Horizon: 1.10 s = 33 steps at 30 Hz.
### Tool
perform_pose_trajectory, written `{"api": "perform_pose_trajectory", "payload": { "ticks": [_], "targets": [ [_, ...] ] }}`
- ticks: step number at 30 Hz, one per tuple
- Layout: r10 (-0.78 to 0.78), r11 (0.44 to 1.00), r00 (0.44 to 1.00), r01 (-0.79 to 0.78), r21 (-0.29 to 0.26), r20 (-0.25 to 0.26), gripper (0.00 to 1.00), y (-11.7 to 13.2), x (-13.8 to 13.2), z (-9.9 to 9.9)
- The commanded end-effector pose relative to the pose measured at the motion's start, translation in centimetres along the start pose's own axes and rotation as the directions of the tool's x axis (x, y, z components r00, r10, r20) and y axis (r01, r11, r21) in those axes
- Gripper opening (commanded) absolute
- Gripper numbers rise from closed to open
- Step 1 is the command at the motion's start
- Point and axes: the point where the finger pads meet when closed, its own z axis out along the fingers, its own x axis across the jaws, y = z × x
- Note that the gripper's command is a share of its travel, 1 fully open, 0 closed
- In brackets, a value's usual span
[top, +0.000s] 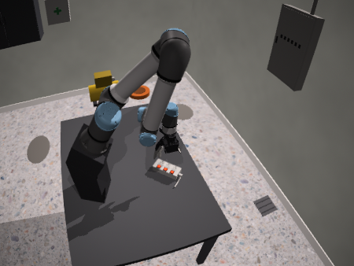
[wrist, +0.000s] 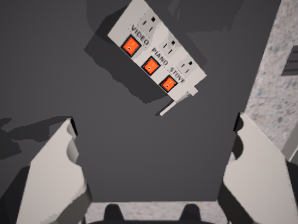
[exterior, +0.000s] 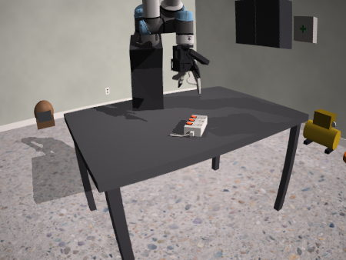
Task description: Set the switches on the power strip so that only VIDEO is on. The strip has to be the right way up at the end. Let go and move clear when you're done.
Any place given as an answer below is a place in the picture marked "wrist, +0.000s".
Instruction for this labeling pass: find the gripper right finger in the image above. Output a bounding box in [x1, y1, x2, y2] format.
[217, 112, 298, 224]

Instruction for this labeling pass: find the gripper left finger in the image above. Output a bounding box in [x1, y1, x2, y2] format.
[0, 118, 92, 224]

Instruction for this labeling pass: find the white power strip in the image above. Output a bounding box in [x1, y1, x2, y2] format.
[107, 0, 206, 116]

